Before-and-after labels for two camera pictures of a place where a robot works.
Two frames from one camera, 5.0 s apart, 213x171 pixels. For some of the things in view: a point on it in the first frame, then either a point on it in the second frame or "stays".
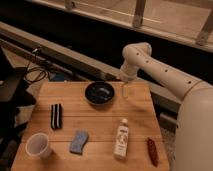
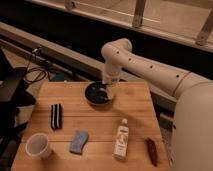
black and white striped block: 56,116 stays
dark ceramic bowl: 99,93 stays
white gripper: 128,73 to 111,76
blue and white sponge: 79,141 stays
